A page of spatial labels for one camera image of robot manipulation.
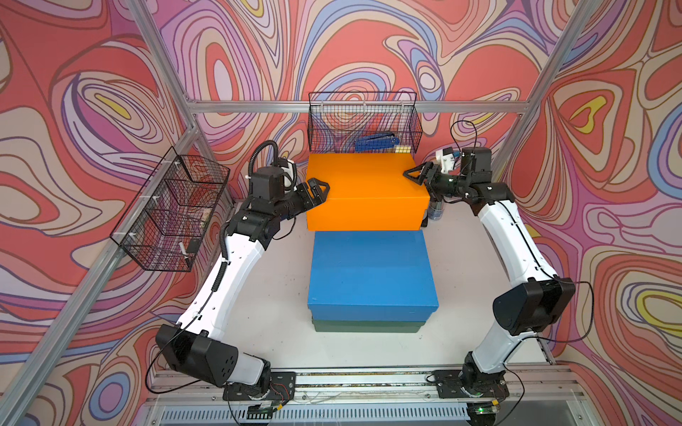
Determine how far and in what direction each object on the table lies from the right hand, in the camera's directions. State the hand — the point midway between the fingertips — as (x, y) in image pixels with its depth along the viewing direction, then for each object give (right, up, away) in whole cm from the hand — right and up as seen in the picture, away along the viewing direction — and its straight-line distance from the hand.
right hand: (405, 185), depth 76 cm
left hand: (-23, -2, -6) cm, 24 cm away
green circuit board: (-42, -63, -5) cm, 76 cm away
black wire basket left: (-71, -10, +2) cm, 72 cm away
